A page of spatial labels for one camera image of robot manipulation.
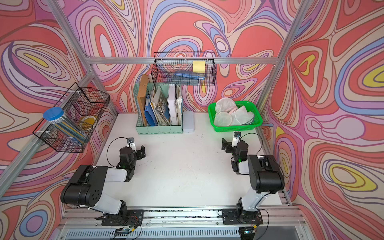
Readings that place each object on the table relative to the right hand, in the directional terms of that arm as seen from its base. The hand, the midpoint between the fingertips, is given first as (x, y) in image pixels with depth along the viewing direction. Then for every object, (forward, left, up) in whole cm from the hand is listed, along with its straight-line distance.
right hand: (230, 141), depth 96 cm
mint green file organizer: (+13, +62, -1) cm, 63 cm away
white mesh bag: (+21, +2, -1) cm, 22 cm away
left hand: (-2, +61, +2) cm, 61 cm away
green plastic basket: (+28, -20, +4) cm, 34 cm away
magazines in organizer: (+18, +45, +16) cm, 51 cm away
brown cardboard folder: (+17, +53, +27) cm, 62 cm away
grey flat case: (+22, +28, -4) cm, 36 cm away
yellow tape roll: (-5, +75, +29) cm, 81 cm away
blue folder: (+13, +52, +15) cm, 55 cm away
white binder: (+19, +37, +17) cm, 45 cm away
